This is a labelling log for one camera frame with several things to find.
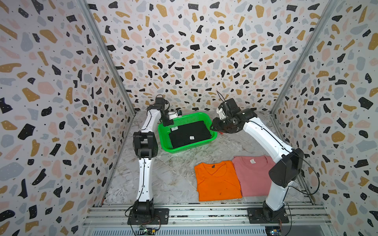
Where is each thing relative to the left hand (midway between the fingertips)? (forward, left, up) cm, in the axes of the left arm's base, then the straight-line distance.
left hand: (171, 118), depth 107 cm
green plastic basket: (-14, +4, -6) cm, 16 cm away
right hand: (-22, -27, +15) cm, 38 cm away
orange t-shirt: (-43, -30, -7) cm, 53 cm away
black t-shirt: (-10, -12, -6) cm, 17 cm away
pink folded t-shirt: (-39, -52, -7) cm, 65 cm away
